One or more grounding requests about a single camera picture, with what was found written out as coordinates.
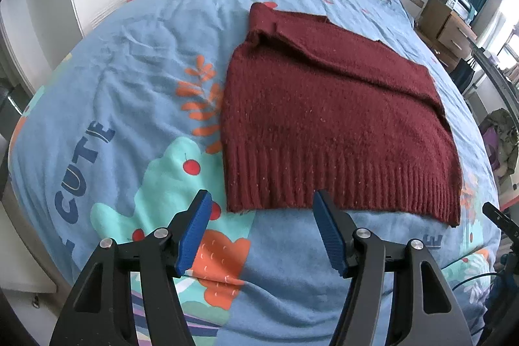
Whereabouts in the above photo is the dark red knit sweater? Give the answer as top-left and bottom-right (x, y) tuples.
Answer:
(220, 3), (462, 227)

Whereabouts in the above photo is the pile of clothes on chair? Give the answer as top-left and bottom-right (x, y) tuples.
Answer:
(478, 108), (518, 184)

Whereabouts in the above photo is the black bag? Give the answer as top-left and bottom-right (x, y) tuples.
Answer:
(450, 59), (475, 94)

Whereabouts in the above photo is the blue patterned bed cover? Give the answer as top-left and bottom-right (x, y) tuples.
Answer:
(9, 0), (501, 345)

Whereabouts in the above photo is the wooden bedside drawer cabinet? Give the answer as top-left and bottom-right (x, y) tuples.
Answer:
(418, 0), (477, 73)

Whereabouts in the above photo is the black cable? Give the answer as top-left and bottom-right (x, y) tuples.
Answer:
(449, 271), (506, 292)

